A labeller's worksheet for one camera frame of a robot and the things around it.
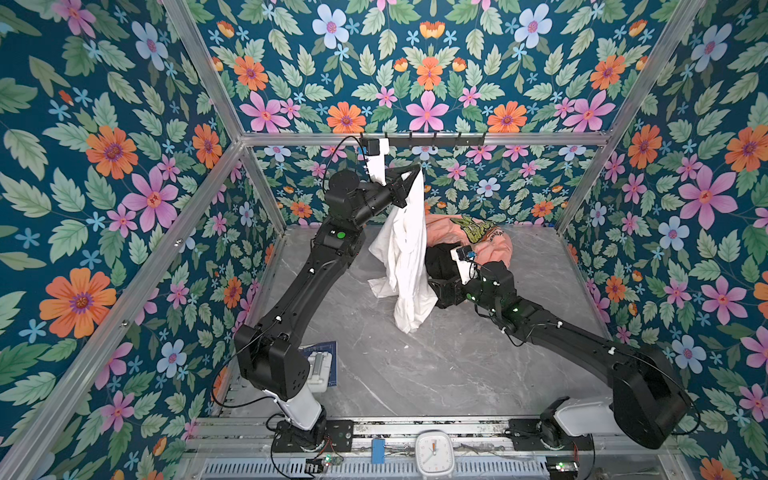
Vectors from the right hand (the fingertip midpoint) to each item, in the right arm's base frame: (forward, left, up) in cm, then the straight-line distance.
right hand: (444, 271), depth 81 cm
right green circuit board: (-42, -27, -22) cm, 55 cm away
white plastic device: (-19, +35, -19) cm, 44 cm away
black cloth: (+9, 0, -8) cm, 12 cm away
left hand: (+6, +6, +32) cm, 33 cm away
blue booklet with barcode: (-14, +33, -20) cm, 41 cm away
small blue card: (-38, +18, -21) cm, 47 cm away
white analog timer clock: (-40, +4, -18) cm, 44 cm away
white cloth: (-1, +12, +9) cm, 15 cm away
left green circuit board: (-41, +29, -21) cm, 54 cm away
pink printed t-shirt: (+25, -20, -15) cm, 35 cm away
